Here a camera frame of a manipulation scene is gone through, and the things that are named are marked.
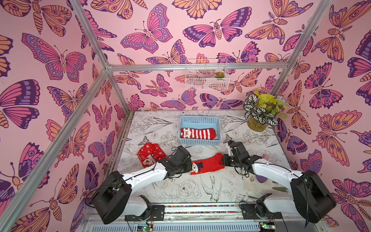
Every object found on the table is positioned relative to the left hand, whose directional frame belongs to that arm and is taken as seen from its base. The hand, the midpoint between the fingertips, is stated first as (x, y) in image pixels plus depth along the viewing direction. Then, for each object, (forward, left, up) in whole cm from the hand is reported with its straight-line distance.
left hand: (193, 165), depth 85 cm
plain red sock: (+3, -9, -4) cm, 10 cm away
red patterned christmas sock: (+13, +27, -5) cm, 30 cm away
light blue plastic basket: (+36, -5, -3) cm, 36 cm away
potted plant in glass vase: (+26, -40, +20) cm, 52 cm away
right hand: (+5, -18, -1) cm, 19 cm away
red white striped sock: (+25, -12, -3) cm, 27 cm away
